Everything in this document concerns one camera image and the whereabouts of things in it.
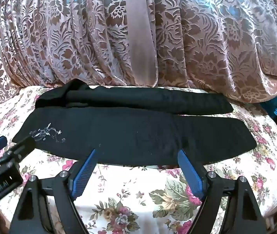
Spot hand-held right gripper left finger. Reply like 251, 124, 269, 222
8, 148, 98, 234

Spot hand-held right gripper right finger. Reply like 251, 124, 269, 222
177, 149, 268, 234

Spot black pants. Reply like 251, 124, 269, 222
12, 78, 258, 167

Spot floral bedsheet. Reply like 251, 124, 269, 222
0, 84, 277, 234

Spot brown patterned curtain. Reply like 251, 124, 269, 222
0, 0, 277, 104

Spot plain pink curtain sash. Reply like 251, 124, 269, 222
124, 0, 158, 86

